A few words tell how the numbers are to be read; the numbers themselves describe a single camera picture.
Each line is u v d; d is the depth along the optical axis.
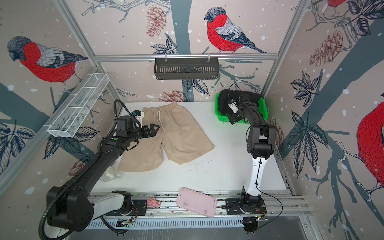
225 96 1.11
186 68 1.07
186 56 0.91
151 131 0.74
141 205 0.74
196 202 0.73
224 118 1.04
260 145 0.57
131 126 0.66
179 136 1.00
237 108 0.94
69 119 0.72
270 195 0.64
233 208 0.73
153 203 0.73
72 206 0.39
